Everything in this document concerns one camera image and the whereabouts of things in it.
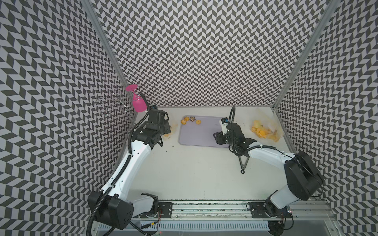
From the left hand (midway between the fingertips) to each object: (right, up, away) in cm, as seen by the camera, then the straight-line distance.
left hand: (162, 125), depth 78 cm
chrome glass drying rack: (-25, +13, +3) cm, 28 cm away
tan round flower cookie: (+20, +1, +31) cm, 36 cm away
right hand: (+31, -7, +11) cm, 33 cm away
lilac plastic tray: (+20, -6, +30) cm, 37 cm away
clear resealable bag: (+65, -3, +9) cm, 66 cm away
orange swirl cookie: (+11, +4, +33) cm, 35 cm away
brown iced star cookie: (+15, +4, +33) cm, 37 cm away
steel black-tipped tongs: (+46, -25, +9) cm, 53 cm away
